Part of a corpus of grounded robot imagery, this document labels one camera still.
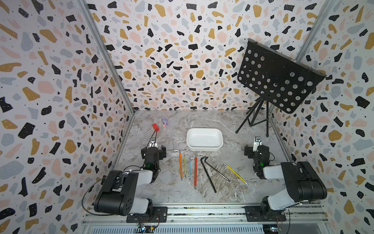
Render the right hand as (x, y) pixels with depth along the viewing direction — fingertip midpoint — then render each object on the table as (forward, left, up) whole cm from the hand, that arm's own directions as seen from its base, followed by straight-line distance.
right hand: (256, 144), depth 94 cm
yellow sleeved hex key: (-17, +14, -6) cm, 23 cm away
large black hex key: (-18, +32, -5) cm, 37 cm away
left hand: (-4, +65, +3) cm, 65 cm away
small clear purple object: (+20, +64, -1) cm, 67 cm away
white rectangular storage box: (+6, +34, -4) cm, 34 cm away
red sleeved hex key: (-17, +39, -5) cm, 43 cm away
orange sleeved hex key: (-12, +49, -6) cm, 50 cm away
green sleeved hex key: (-13, +46, -5) cm, 48 cm away
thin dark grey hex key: (-15, +27, -6) cm, 32 cm away
